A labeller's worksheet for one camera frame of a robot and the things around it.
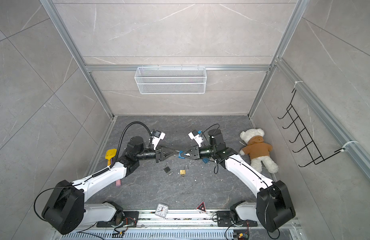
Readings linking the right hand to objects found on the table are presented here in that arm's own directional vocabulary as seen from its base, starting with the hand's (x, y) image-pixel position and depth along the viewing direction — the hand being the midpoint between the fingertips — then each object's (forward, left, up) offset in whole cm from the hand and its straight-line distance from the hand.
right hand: (182, 154), depth 73 cm
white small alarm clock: (-21, +12, -20) cm, 31 cm away
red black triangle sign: (-19, -9, -22) cm, 30 cm away
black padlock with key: (+2, +11, -21) cm, 24 cm away
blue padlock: (-1, +1, +1) cm, 2 cm away
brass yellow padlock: (0, +1, -22) cm, 22 cm away
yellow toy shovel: (+12, +49, -19) cm, 54 cm away
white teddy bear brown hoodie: (+11, -47, -16) cm, 51 cm away
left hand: (+2, +4, +1) cm, 4 cm away
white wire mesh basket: (+53, +8, +9) cm, 55 cm away
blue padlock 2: (+7, -14, -20) cm, 25 cm away
